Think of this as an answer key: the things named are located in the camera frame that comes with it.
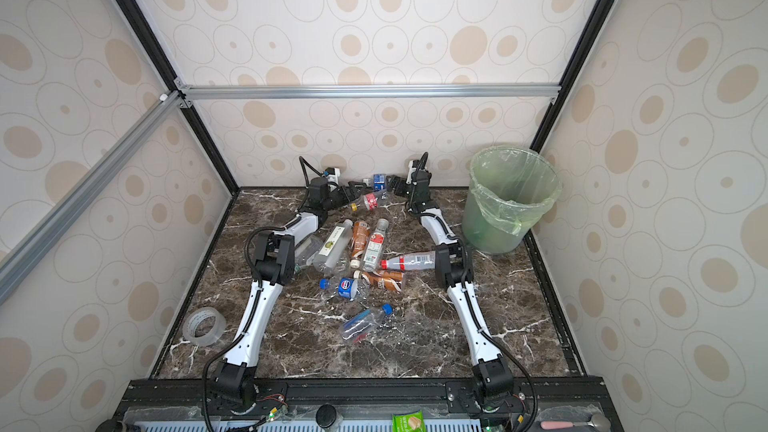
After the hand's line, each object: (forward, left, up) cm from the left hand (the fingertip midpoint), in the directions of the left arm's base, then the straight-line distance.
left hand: (366, 179), depth 110 cm
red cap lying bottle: (-32, -16, -5) cm, 36 cm away
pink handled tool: (-73, -60, -9) cm, 95 cm away
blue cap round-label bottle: (-41, +2, -4) cm, 41 cm away
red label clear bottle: (-6, -1, -5) cm, 8 cm away
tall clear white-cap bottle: (-30, +8, 0) cm, 31 cm away
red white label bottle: (-28, -4, -4) cm, 28 cm away
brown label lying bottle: (-39, -9, -4) cm, 40 cm away
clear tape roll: (-51, +44, -8) cm, 68 cm away
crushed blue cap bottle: (-50, -2, -7) cm, 51 cm away
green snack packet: (-73, -15, -5) cm, 75 cm away
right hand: (+5, -11, -3) cm, 13 cm away
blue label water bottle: (+4, -4, -6) cm, 8 cm away
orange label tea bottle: (-25, +1, -4) cm, 25 cm away
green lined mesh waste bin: (-7, -50, +2) cm, 51 cm away
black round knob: (-73, +4, +3) cm, 73 cm away
